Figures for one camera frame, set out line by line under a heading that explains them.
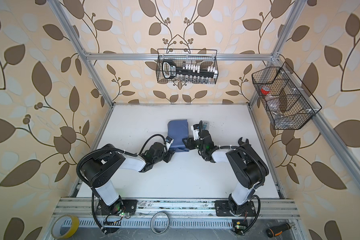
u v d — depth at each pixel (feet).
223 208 2.38
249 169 1.56
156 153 2.42
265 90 2.64
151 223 2.32
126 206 2.47
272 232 2.15
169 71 2.78
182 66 2.70
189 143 2.71
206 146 2.42
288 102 2.42
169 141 2.72
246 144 1.73
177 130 3.25
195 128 2.75
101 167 1.58
